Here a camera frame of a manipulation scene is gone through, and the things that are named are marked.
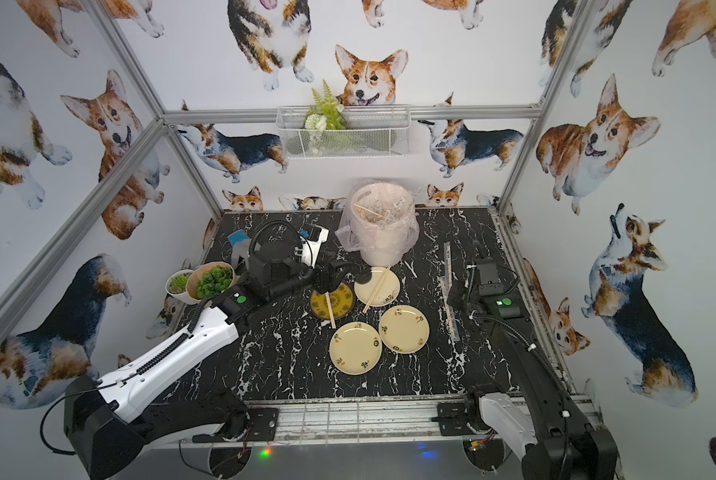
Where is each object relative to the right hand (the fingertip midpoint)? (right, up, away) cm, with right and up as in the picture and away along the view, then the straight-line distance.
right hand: (454, 289), depth 80 cm
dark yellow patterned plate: (-32, -7, +15) cm, 36 cm away
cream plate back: (-18, -4, +18) cm, 25 cm away
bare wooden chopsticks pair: (-34, -10, +10) cm, 37 cm away
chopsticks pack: (+2, -2, +20) cm, 20 cm away
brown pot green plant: (-70, +1, +8) cm, 70 cm away
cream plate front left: (-27, -18, +6) cm, 33 cm away
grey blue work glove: (-73, +12, +33) cm, 81 cm away
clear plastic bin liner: (-30, +16, +11) cm, 36 cm away
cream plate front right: (-13, -14, +10) cm, 21 cm away
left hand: (-28, +9, -9) cm, 31 cm away
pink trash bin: (-19, +21, +17) cm, 33 cm away
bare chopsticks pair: (-21, -3, +17) cm, 27 cm away
